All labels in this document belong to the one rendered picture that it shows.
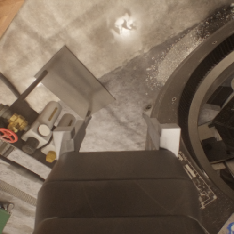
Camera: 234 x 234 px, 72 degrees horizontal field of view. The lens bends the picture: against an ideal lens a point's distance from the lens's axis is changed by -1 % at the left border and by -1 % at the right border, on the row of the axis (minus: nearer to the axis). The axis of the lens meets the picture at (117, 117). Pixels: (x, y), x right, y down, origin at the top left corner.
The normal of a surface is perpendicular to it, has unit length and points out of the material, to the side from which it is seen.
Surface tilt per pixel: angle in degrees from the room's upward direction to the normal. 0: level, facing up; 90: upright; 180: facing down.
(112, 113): 0
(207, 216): 90
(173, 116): 90
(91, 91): 0
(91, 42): 0
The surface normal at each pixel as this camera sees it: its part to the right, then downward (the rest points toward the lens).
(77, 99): -0.11, 0.65
